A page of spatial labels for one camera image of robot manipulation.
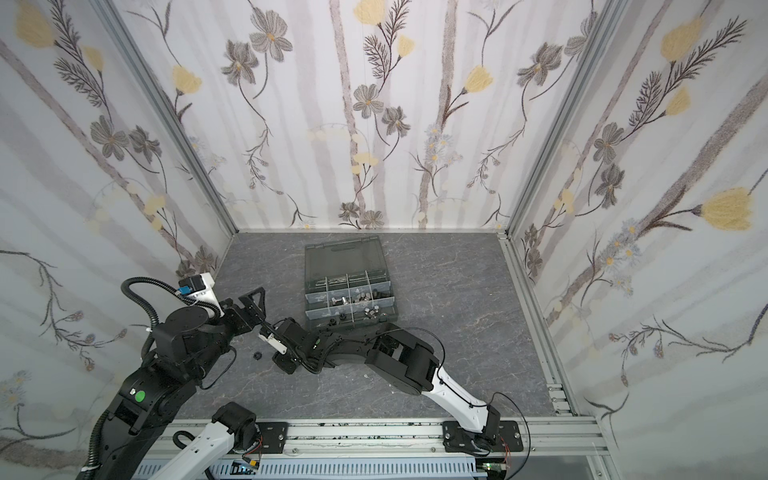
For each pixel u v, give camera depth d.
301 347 0.70
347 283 0.99
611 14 0.69
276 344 0.77
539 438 0.75
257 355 0.88
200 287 0.54
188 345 0.44
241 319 0.56
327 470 0.70
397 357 0.57
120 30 0.70
